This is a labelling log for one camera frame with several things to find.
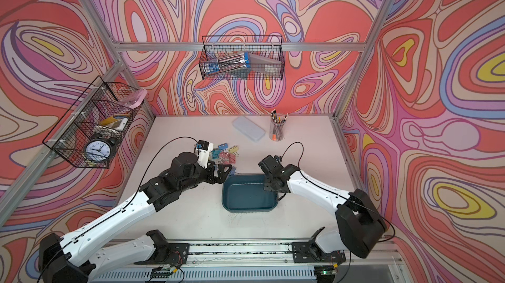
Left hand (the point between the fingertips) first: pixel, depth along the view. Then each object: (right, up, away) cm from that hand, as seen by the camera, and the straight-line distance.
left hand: (225, 165), depth 74 cm
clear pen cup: (+23, +16, +25) cm, 38 cm away
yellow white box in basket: (-42, +17, +1) cm, 46 cm away
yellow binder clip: (0, +3, +30) cm, 30 cm away
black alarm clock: (-43, +7, -6) cm, 44 cm away
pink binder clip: (-5, 0, +28) cm, 28 cm away
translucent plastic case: (+8, +15, +39) cm, 42 cm away
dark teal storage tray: (+8, -16, +16) cm, 24 cm away
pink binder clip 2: (0, -1, +27) cm, 27 cm away
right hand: (+20, -13, +12) cm, 26 cm away
